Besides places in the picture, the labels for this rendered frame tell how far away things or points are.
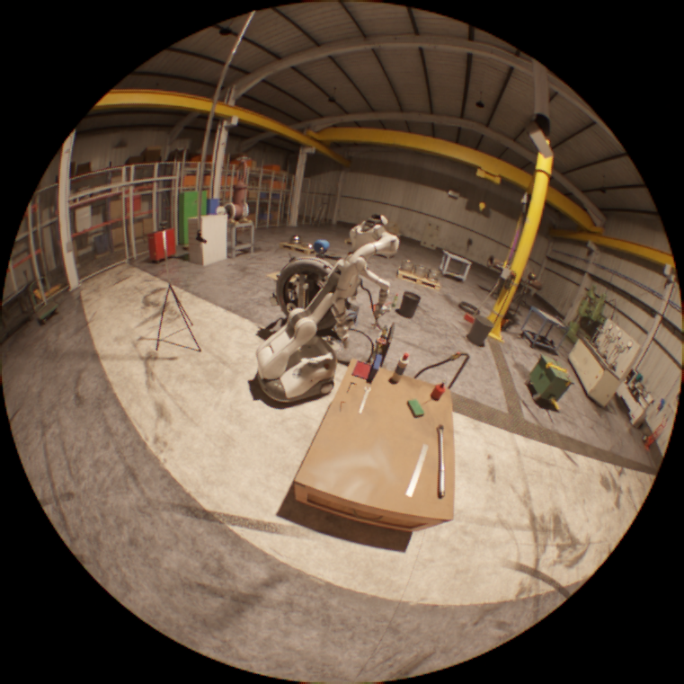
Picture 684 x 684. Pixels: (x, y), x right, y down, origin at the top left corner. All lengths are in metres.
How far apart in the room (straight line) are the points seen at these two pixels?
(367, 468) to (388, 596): 0.93
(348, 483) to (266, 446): 0.78
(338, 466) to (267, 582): 0.89
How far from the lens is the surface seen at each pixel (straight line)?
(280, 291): 2.22
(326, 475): 1.07
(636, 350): 6.32
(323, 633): 1.60
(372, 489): 1.09
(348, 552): 1.50
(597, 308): 11.57
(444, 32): 9.01
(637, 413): 9.14
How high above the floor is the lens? 1.47
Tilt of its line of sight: 35 degrees down
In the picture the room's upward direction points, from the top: 12 degrees clockwise
